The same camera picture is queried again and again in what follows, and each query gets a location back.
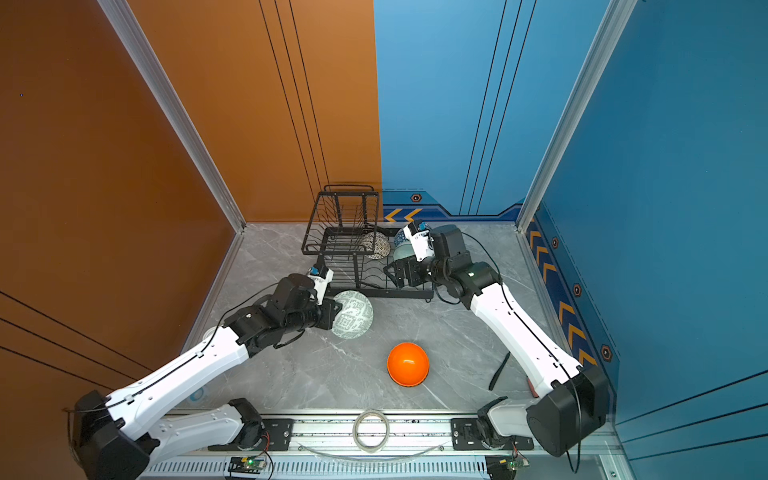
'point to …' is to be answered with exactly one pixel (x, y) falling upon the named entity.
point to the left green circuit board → (246, 464)
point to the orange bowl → (408, 364)
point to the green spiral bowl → (403, 251)
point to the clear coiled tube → (355, 424)
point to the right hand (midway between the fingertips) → (398, 264)
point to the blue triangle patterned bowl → (400, 237)
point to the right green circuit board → (502, 467)
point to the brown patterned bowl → (375, 245)
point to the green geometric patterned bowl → (355, 316)
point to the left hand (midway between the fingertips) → (342, 304)
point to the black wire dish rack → (344, 228)
